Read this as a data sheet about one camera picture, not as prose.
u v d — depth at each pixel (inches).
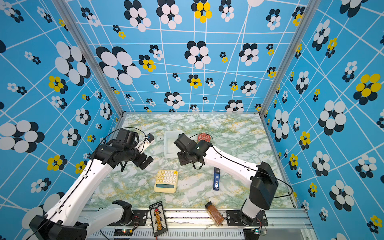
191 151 22.9
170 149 39.2
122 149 21.4
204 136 40.1
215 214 28.4
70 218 15.2
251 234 27.5
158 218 28.4
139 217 28.5
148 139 25.7
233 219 28.4
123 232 28.4
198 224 28.9
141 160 25.7
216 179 32.5
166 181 32.8
